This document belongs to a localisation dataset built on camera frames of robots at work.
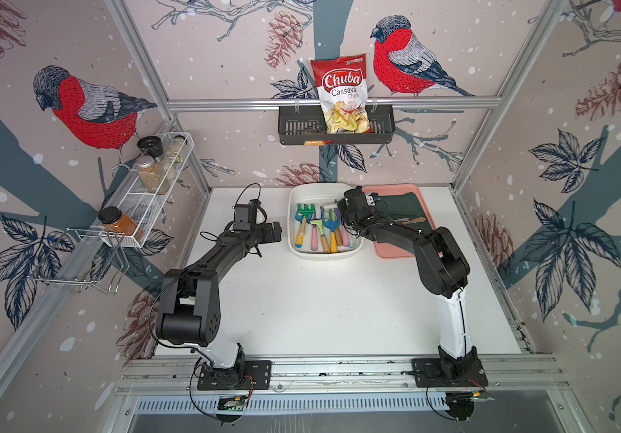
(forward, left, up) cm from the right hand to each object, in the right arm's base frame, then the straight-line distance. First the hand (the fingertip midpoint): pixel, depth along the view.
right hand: (336, 198), depth 101 cm
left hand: (-13, +22, 0) cm, 26 cm away
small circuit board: (-64, +28, -14) cm, 71 cm away
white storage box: (+11, +7, -9) cm, 16 cm away
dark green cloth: (+10, -31, -15) cm, 36 cm away
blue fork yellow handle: (-6, +1, -9) cm, 11 cm away
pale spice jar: (0, +54, +23) cm, 58 cm away
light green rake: (-11, -1, -10) cm, 15 cm away
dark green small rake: (+2, +13, -10) cm, 17 cm away
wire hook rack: (-42, +56, +24) cm, 74 cm away
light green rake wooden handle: (-12, +4, -10) cm, 17 cm away
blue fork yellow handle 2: (-4, +2, -9) cm, 10 cm away
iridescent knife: (-1, -33, -12) cm, 35 cm away
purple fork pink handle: (-13, +8, -10) cm, 18 cm away
